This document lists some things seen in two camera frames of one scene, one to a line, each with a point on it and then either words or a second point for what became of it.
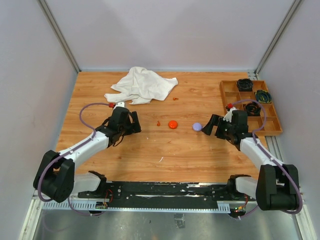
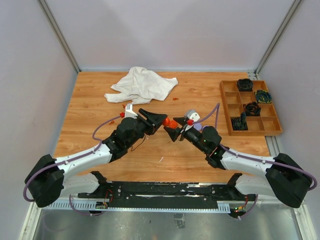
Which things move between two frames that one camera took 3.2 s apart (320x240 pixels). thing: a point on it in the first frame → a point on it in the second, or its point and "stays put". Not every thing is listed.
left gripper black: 135,125 → 155,118
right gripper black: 214,121 → 174,133
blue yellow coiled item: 263,96 stays put
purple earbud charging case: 197,126 stays put
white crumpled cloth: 142,87 stays put
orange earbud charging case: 173,124 stays put
